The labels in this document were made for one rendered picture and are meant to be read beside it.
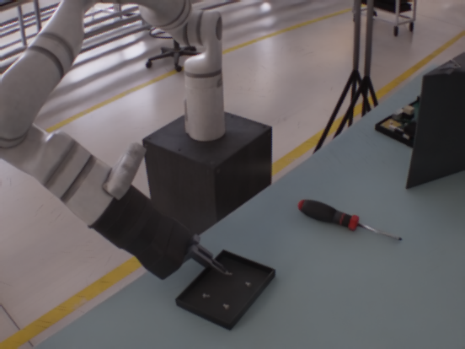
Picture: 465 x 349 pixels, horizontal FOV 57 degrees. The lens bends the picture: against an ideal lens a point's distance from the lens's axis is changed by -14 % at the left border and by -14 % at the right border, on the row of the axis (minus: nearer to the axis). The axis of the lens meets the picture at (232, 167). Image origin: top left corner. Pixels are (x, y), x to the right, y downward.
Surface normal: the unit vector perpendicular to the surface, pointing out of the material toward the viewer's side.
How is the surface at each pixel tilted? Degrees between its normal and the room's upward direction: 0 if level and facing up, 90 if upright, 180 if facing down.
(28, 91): 50
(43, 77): 59
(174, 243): 45
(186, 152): 0
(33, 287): 0
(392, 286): 0
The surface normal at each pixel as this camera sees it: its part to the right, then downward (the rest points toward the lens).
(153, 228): 0.78, -0.48
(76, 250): -0.03, -0.84
